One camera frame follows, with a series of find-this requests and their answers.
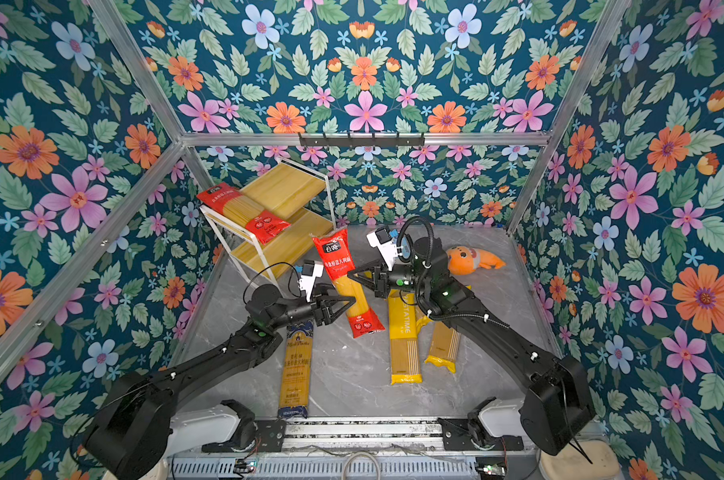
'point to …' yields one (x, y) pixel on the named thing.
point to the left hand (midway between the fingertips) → (352, 293)
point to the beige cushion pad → (571, 464)
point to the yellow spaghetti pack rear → (421, 322)
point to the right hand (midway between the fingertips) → (351, 272)
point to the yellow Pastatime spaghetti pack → (404, 350)
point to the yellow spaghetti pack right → (443, 346)
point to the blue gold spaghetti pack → (296, 370)
